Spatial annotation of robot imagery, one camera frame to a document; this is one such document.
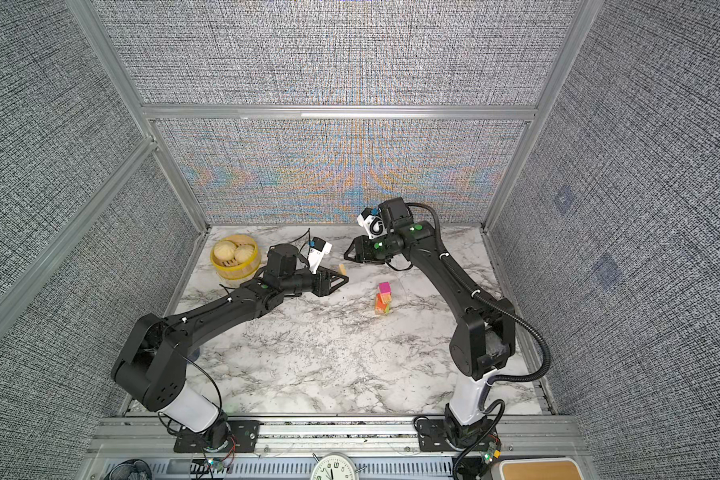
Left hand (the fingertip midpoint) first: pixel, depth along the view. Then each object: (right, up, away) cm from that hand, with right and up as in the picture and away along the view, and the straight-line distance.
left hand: (343, 278), depth 83 cm
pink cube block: (+12, -6, +7) cm, 16 cm away
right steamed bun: (-36, +7, +21) cm, 42 cm away
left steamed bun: (-42, +8, +21) cm, 48 cm away
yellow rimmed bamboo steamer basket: (-39, +2, +20) cm, 44 cm away
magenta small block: (+12, -3, +7) cm, 14 cm away
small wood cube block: (0, +3, -1) cm, 3 cm away
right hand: (+3, +7, 0) cm, 7 cm away
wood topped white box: (+44, -40, -17) cm, 62 cm away
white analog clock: (-1, -40, -16) cm, 44 cm away
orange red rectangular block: (+12, -11, +12) cm, 20 cm away
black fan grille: (-47, -42, -15) cm, 65 cm away
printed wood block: (+11, -8, +8) cm, 16 cm away
